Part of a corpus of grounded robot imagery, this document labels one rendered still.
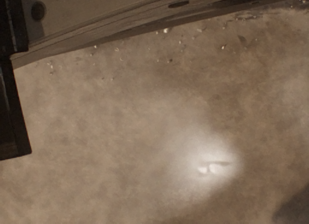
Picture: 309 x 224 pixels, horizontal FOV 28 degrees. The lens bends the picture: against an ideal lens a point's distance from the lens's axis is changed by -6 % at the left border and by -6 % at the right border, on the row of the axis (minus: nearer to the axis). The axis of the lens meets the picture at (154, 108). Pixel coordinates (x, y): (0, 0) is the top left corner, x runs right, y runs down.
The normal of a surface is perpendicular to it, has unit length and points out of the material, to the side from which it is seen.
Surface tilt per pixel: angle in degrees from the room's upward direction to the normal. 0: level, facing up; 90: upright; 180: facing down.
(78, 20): 38
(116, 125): 0
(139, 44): 0
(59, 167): 0
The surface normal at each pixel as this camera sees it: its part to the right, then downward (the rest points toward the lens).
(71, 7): -0.51, 0.13
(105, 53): 0.11, -0.02
